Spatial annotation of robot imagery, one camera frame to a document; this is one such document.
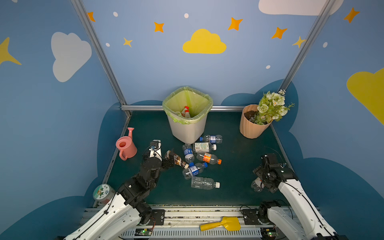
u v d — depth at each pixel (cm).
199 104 97
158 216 75
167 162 63
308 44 82
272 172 59
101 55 85
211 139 101
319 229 41
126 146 88
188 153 93
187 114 101
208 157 91
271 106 88
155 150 57
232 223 72
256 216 74
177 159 91
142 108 124
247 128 98
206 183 86
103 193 75
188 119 78
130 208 48
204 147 98
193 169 86
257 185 86
